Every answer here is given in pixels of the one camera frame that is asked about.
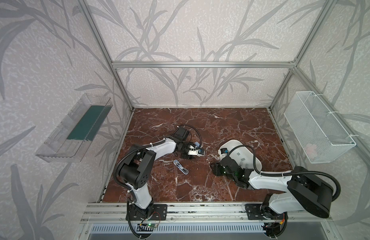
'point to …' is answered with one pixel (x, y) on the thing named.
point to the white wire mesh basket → (322, 137)
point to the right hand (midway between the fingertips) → (212, 160)
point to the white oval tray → (244, 154)
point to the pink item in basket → (310, 149)
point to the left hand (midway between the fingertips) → (196, 146)
